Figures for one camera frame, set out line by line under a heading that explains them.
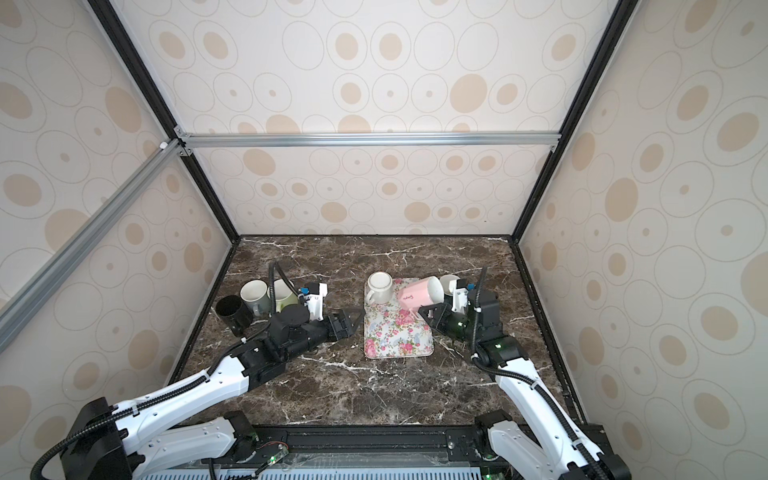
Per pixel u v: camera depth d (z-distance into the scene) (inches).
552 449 16.4
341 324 26.0
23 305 20.4
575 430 16.7
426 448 29.4
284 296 36.0
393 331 37.1
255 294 36.6
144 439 16.7
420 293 30.3
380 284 38.1
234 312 37.0
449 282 29.3
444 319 26.6
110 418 16.0
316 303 27.0
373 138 36.6
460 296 28.1
